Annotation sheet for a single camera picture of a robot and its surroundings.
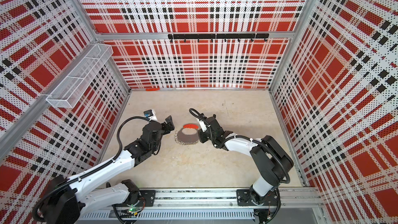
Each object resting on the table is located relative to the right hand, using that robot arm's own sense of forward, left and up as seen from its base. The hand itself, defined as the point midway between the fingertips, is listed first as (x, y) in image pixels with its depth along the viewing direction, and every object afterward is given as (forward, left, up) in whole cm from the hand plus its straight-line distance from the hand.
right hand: (200, 131), depth 89 cm
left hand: (0, +18, +11) cm, 21 cm away
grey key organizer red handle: (+2, +8, -8) cm, 11 cm away
